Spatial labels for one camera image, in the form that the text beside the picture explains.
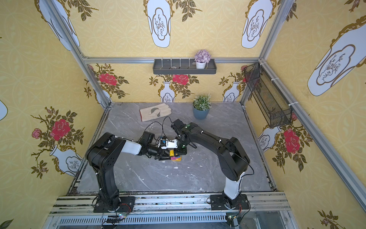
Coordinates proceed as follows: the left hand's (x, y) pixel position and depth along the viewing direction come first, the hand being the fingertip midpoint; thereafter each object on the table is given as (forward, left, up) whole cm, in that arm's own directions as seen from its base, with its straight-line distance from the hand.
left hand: (172, 159), depth 88 cm
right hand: (+2, -3, +4) cm, 5 cm away
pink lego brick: (0, -2, +2) cm, 2 cm away
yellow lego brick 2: (0, -4, 0) cm, 4 cm away
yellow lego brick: (+1, 0, +8) cm, 8 cm away
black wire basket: (+21, -64, +21) cm, 70 cm away
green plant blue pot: (+34, -21, +12) cm, 42 cm away
